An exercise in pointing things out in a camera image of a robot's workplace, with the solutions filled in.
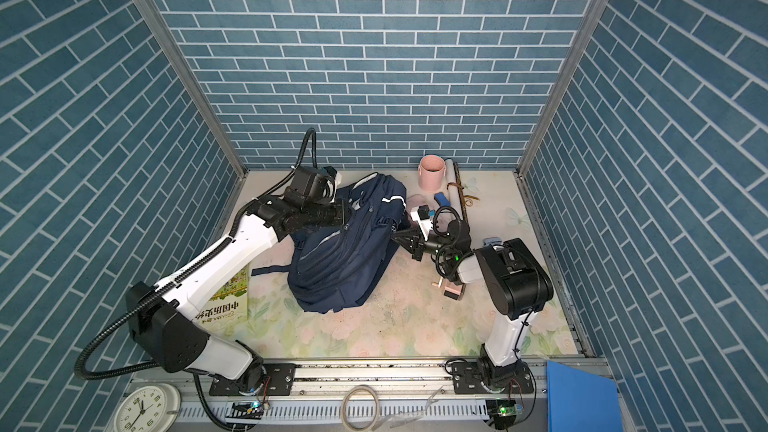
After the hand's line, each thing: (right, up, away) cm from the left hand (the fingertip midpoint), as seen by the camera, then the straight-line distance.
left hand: (354, 211), depth 79 cm
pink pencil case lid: (+18, +2, +31) cm, 36 cm away
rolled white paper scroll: (+32, +7, +35) cm, 48 cm away
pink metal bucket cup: (+24, +13, +30) cm, 40 cm away
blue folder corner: (+58, -48, -3) cm, 75 cm away
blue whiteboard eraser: (+28, +3, +33) cm, 43 cm away
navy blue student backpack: (-4, -13, -6) cm, 15 cm away
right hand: (+10, -7, +6) cm, 14 cm away
